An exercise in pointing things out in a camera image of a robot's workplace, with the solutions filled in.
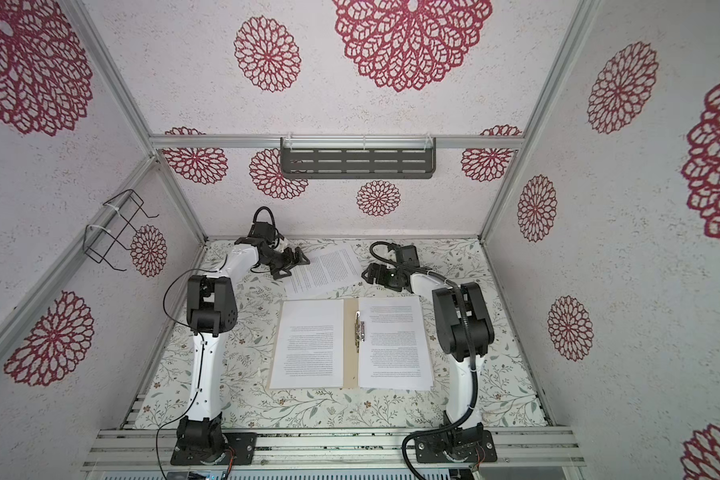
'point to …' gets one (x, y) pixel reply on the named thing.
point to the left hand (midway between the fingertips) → (301, 270)
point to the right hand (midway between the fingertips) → (374, 272)
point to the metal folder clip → (359, 331)
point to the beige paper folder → (350, 357)
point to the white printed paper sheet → (309, 349)
